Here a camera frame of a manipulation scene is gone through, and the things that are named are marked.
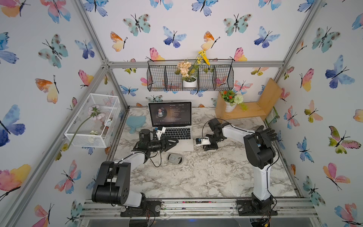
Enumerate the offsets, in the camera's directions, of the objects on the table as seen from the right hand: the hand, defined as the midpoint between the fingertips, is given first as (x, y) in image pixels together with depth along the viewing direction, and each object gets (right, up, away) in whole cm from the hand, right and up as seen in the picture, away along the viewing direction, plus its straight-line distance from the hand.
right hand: (206, 143), depth 98 cm
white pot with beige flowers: (-12, +42, -6) cm, 44 cm away
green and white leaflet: (+52, +20, +11) cm, 56 cm away
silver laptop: (-21, +19, +3) cm, 29 cm away
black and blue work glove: (+44, +5, +3) cm, 44 cm away
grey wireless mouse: (-21, -8, -9) cm, 24 cm away
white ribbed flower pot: (+17, +25, +4) cm, 30 cm away
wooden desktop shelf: (+43, +34, -2) cm, 55 cm away
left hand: (-19, +3, -16) cm, 25 cm away
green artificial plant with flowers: (+16, +32, -2) cm, 35 cm away
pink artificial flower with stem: (-61, +19, -24) cm, 68 cm away
